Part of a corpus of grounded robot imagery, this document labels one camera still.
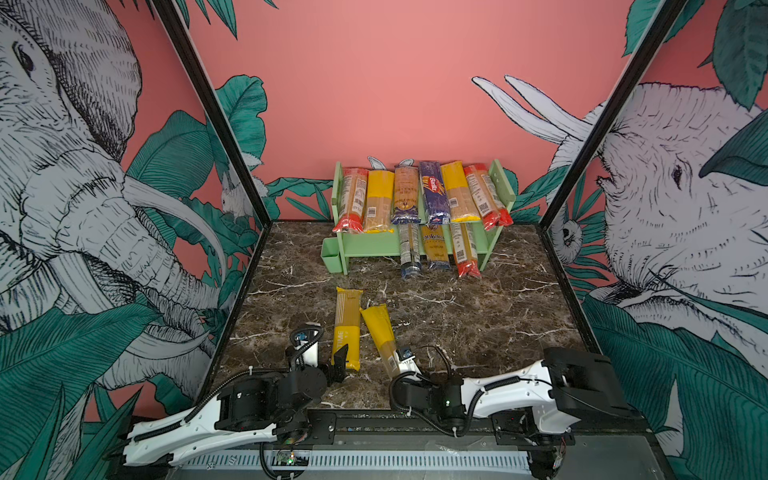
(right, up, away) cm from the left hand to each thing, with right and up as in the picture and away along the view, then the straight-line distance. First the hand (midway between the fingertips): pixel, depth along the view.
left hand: (334, 345), depth 72 cm
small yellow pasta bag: (+18, +39, +14) cm, 46 cm away
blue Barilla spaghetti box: (+27, +35, +10) cm, 45 cm away
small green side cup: (-8, +22, +34) cm, 42 cm away
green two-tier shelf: (+47, +40, +15) cm, 63 cm away
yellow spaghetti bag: (+11, +37, +12) cm, 41 cm away
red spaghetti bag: (+3, +39, +12) cm, 41 cm away
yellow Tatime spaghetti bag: (0, 0, +19) cm, 19 cm away
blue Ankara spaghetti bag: (+28, +27, +24) cm, 46 cm away
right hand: (+13, -12, +6) cm, 19 cm away
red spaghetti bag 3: (+38, +26, +22) cm, 51 cm away
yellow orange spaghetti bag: (+35, +37, +14) cm, 53 cm away
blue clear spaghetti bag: (+20, +23, +20) cm, 37 cm away
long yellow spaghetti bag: (+10, +1, +19) cm, 21 cm away
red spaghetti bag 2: (+42, +37, +12) cm, 57 cm away
